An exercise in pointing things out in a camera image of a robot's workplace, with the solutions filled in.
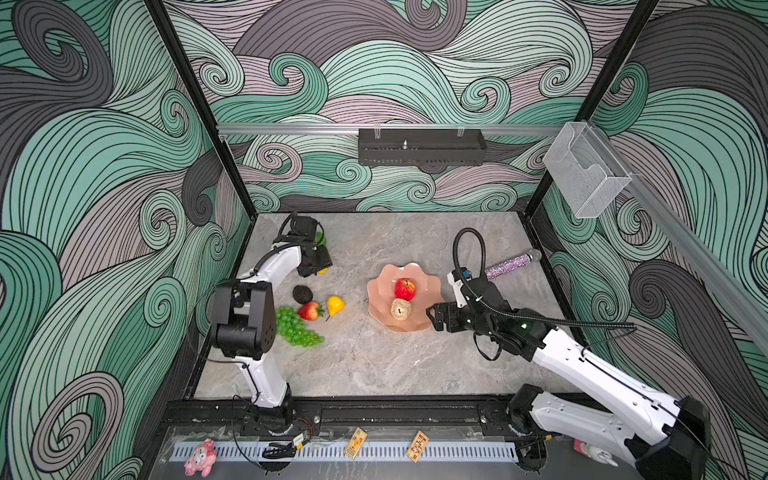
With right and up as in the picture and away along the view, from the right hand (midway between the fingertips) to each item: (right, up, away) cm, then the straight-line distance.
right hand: (440, 310), depth 76 cm
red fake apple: (-8, +3, +14) cm, 16 cm away
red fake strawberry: (-36, -3, +12) cm, 38 cm away
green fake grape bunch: (-41, -8, +9) cm, 43 cm away
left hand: (-34, +11, +19) cm, 40 cm away
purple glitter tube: (+30, +9, +24) cm, 40 cm away
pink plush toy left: (-56, -31, -11) cm, 65 cm away
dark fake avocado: (-40, +1, +14) cm, 42 cm away
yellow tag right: (-7, -30, -8) cm, 32 cm away
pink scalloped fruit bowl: (-15, +1, +18) cm, 23 cm away
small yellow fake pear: (-30, -2, +14) cm, 33 cm away
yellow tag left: (-21, -30, -7) cm, 38 cm away
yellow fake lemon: (-33, +8, +12) cm, 36 cm away
